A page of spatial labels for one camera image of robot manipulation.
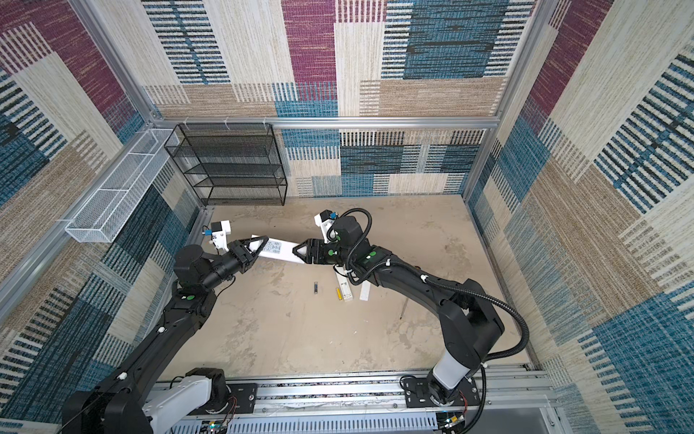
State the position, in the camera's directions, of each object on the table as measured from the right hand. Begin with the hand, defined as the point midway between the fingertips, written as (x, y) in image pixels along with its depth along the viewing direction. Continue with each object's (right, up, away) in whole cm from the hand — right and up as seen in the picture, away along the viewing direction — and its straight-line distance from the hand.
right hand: (301, 255), depth 78 cm
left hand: (-8, +5, -5) cm, 11 cm away
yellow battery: (+10, -14, +14) cm, 22 cm away
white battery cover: (+19, -14, +16) cm, 28 cm away
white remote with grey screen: (-4, +2, -3) cm, 6 cm away
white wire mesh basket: (-50, +10, -7) cm, 52 cm away
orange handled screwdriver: (+30, -20, +11) cm, 38 cm away
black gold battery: (+2, -13, +16) cm, 21 cm away
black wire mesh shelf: (-34, +33, +33) cm, 58 cm away
